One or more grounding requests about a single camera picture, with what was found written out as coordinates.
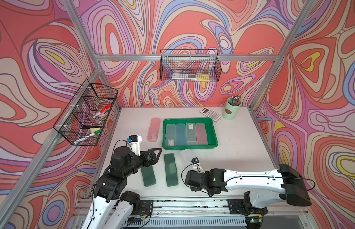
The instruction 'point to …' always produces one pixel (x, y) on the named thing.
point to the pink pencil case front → (201, 136)
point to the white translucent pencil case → (187, 156)
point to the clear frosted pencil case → (170, 135)
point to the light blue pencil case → (181, 138)
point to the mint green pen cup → (231, 107)
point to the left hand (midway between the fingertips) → (157, 151)
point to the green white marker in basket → (97, 132)
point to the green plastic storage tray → (212, 138)
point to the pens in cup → (235, 100)
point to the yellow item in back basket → (203, 77)
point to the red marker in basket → (105, 109)
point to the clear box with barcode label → (191, 136)
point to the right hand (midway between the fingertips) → (197, 184)
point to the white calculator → (210, 114)
